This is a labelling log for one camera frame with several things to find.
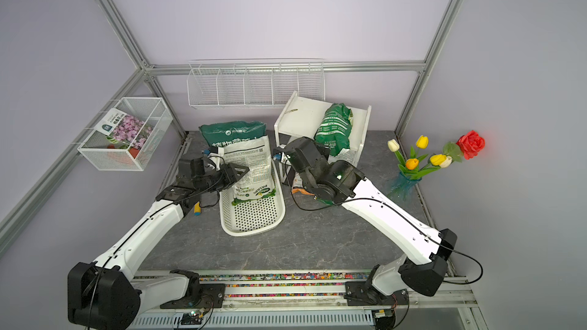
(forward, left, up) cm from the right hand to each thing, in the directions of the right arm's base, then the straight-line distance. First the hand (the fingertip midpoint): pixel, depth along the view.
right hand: (319, 143), depth 67 cm
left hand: (0, +24, -14) cm, 28 cm away
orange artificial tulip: (-3, -29, -6) cm, 30 cm away
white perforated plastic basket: (-7, +25, -36) cm, 45 cm away
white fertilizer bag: (+10, +26, -11) cm, 30 cm away
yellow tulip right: (-2, -38, -6) cm, 38 cm away
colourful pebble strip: (-31, -4, -38) cm, 49 cm away
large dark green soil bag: (+11, +35, -6) cm, 37 cm away
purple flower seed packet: (+8, +63, -2) cm, 64 cm away
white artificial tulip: (+6, -27, -9) cm, 29 cm away
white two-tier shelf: (+16, +6, -3) cm, 17 cm away
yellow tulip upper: (+7, -36, -7) cm, 37 cm away
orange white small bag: (+2, +5, -32) cm, 32 cm away
